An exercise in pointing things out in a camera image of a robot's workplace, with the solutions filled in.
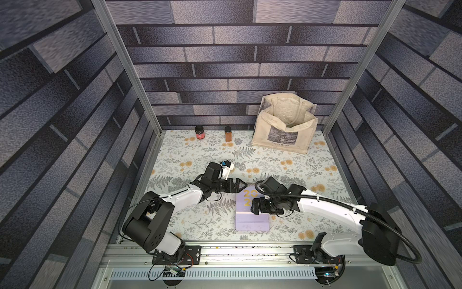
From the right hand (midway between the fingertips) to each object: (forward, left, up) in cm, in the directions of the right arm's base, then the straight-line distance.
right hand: (257, 209), depth 81 cm
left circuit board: (-24, +35, -5) cm, 43 cm away
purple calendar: (-4, +5, -1) cm, 7 cm away
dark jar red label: (+48, +34, +1) cm, 59 cm away
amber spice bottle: (+46, +16, +2) cm, 49 cm away
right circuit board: (-23, -26, -7) cm, 36 cm away
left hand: (+10, +7, +5) cm, 13 cm away
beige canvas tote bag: (+56, -22, +4) cm, 60 cm away
